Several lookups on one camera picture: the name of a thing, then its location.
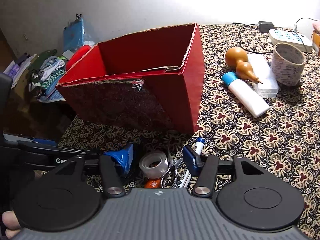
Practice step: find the white bottle blue cap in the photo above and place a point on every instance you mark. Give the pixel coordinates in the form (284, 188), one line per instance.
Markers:
(254, 103)

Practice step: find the large label tape roll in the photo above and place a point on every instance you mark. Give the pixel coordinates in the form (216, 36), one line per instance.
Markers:
(287, 64)

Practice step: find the red plush cushion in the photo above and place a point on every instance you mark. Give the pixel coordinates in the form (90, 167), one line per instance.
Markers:
(77, 56)

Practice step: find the white dotted device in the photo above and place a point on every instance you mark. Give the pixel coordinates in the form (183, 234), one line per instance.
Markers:
(298, 40)

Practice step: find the metal scissors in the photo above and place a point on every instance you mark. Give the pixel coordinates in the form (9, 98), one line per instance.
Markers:
(172, 173)

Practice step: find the clear plastic box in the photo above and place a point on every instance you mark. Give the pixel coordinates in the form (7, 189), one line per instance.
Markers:
(268, 88)

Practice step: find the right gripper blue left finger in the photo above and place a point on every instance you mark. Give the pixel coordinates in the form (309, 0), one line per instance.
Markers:
(122, 159)

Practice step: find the black power adapter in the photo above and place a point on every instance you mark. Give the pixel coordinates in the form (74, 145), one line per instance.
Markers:
(265, 26)

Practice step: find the blue plastic bag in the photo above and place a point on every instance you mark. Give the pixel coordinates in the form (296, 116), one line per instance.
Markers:
(74, 35)

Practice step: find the white board marker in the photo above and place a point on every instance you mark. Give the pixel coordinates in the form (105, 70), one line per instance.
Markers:
(199, 145)

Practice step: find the clear tape roll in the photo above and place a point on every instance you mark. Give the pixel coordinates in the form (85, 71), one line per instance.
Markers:
(154, 165)

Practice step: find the orange rectangular case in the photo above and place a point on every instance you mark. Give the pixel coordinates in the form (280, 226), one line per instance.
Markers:
(153, 183)

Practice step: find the wooden box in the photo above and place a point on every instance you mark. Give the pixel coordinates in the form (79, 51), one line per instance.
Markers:
(316, 41)

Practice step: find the pile of folded clothes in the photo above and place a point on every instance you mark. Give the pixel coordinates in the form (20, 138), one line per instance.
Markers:
(44, 73)

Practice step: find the brown gourd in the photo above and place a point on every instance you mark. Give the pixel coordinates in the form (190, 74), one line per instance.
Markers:
(236, 59)

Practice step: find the person's hand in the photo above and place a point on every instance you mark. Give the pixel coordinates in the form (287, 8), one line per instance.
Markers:
(10, 220)

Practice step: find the red cardboard box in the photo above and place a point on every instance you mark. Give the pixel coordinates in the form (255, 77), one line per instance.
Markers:
(149, 80)

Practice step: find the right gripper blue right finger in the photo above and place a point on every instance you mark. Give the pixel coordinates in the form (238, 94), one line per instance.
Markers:
(192, 161)

